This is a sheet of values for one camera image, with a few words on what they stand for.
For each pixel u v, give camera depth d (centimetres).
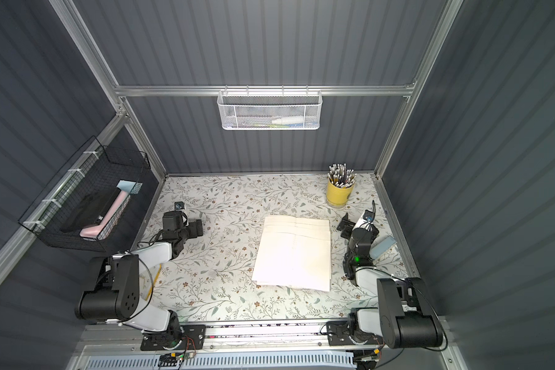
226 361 77
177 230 74
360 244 65
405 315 43
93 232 64
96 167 78
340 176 94
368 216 74
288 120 89
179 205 83
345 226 81
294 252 91
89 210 67
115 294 45
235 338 75
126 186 81
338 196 101
